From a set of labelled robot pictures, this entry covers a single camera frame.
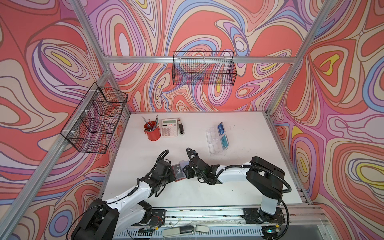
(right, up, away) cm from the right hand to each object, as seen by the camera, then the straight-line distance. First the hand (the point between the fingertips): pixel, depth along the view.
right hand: (185, 173), depth 87 cm
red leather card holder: (-7, -1, 0) cm, 7 cm away
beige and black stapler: (-4, +28, +17) cm, 33 cm away
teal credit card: (+24, +18, +3) cm, 30 cm away
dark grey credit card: (-5, +1, +1) cm, 5 cm away
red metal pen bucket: (-22, +26, +6) cm, 34 cm away
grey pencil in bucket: (-29, +35, +9) cm, 46 cm away
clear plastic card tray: (+20, +19, +9) cm, 29 cm away
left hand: (-5, -1, 0) cm, 5 cm away
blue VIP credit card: (+23, +27, +11) cm, 37 cm away
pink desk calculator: (-13, +27, +21) cm, 37 cm away
